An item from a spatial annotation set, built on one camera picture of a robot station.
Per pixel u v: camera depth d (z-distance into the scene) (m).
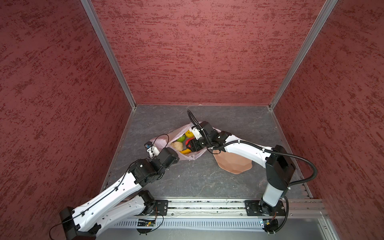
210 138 0.64
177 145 0.92
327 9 0.72
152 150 0.63
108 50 0.87
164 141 0.71
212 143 0.63
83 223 0.39
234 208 0.76
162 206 0.74
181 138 0.95
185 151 0.91
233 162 0.92
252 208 0.74
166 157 0.53
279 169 0.46
